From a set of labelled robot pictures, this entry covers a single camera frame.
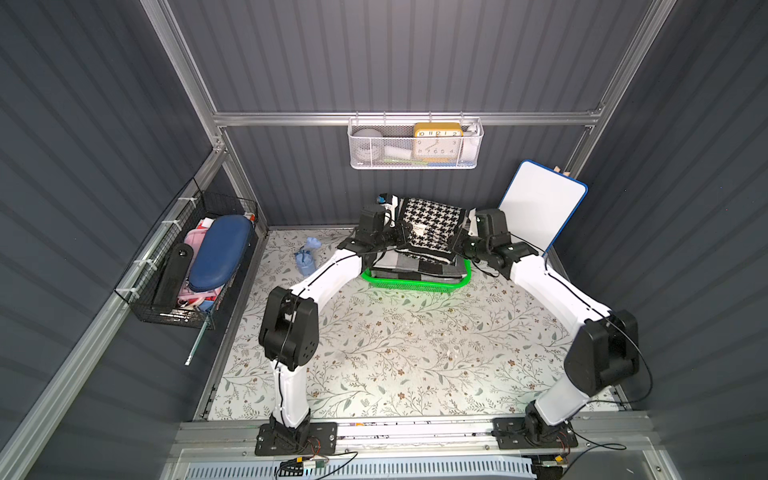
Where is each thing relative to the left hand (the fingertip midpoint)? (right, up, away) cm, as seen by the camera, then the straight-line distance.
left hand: (417, 227), depth 87 cm
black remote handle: (-55, -13, -23) cm, 61 cm away
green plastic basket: (+1, -19, +10) cm, 21 cm away
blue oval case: (-46, -6, -18) cm, 50 cm away
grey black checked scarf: (-8, -11, +9) cm, 17 cm away
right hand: (+11, -3, -1) cm, 12 cm away
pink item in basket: (-53, -17, -21) cm, 60 cm away
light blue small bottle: (-37, -9, +12) cm, 40 cm away
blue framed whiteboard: (+36, +7, +1) cm, 37 cm away
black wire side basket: (-60, -15, -26) cm, 67 cm away
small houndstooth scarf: (+5, -1, 0) cm, 5 cm away
